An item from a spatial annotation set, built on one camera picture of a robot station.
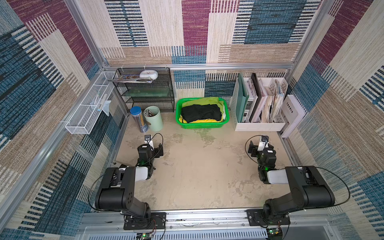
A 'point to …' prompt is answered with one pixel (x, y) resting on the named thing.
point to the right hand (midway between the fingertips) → (260, 140)
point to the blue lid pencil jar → (138, 118)
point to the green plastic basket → (201, 125)
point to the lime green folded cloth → (206, 101)
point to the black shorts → (194, 112)
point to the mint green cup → (153, 116)
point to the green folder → (242, 97)
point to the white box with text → (293, 112)
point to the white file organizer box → (259, 104)
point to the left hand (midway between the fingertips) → (152, 144)
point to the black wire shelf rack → (145, 87)
